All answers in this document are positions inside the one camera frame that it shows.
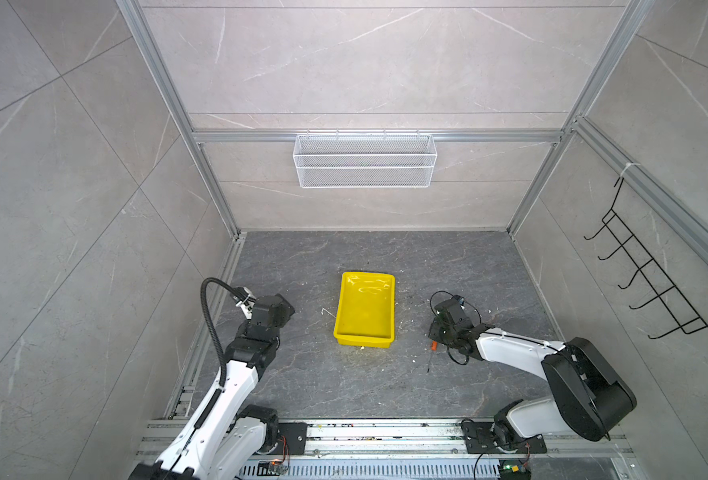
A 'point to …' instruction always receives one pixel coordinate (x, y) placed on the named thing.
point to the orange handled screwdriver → (433, 347)
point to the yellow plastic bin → (365, 313)
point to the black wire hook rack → (687, 316)
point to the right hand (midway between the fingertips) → (433, 325)
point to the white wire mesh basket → (365, 161)
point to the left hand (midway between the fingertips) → (271, 300)
